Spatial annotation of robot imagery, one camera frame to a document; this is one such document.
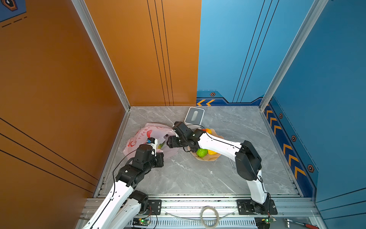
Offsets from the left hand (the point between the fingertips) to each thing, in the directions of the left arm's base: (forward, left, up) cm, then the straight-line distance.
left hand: (164, 153), depth 78 cm
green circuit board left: (-30, +11, -16) cm, 35 cm away
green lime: (+5, -21, -8) cm, 23 cm away
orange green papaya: (+11, +6, -12) cm, 17 cm away
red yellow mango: (+21, -27, -8) cm, 35 cm away
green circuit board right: (-29, -51, -15) cm, 61 cm away
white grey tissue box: (+36, -17, -12) cm, 42 cm away
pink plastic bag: (+14, +5, 0) cm, 14 cm away
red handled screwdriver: (-30, -72, -14) cm, 79 cm away
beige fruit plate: (+3, -26, -12) cm, 29 cm away
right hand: (+9, -3, -3) cm, 10 cm away
